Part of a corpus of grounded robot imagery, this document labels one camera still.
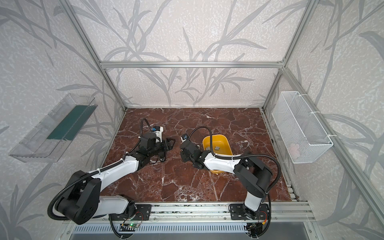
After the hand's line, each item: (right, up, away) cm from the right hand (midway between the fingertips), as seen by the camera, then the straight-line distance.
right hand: (184, 145), depth 89 cm
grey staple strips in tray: (+20, -3, +8) cm, 22 cm away
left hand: (-6, +6, -2) cm, 8 cm away
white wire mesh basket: (+53, +8, -28) cm, 60 cm away
